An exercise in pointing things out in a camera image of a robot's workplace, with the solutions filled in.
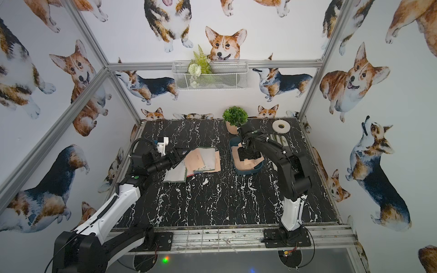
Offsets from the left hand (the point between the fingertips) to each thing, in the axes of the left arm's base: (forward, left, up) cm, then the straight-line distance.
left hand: (189, 150), depth 77 cm
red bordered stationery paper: (0, +4, -23) cm, 23 cm away
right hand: (+6, -27, -15) cm, 31 cm away
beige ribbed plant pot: (+28, -21, -19) cm, 40 cm away
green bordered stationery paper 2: (0, +10, -23) cm, 25 cm away
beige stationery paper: (+7, +2, -21) cm, 23 cm away
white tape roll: (+34, -54, -23) cm, 68 cm away
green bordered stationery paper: (+11, -6, -22) cm, 25 cm away
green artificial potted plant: (+29, -22, -7) cm, 37 cm away
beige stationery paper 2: (+6, -11, -23) cm, 26 cm away
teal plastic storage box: (+19, -21, -19) cm, 34 cm away
